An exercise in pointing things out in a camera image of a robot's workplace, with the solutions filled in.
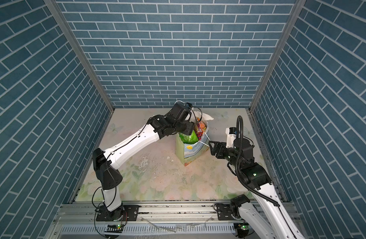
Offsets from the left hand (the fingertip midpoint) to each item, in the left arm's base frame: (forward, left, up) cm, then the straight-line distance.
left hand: (194, 126), depth 78 cm
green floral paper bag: (-12, +3, -2) cm, 12 cm away
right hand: (-11, -10, 0) cm, 15 cm away
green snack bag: (-4, +3, -6) cm, 8 cm away
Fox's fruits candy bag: (+1, -3, -3) cm, 4 cm away
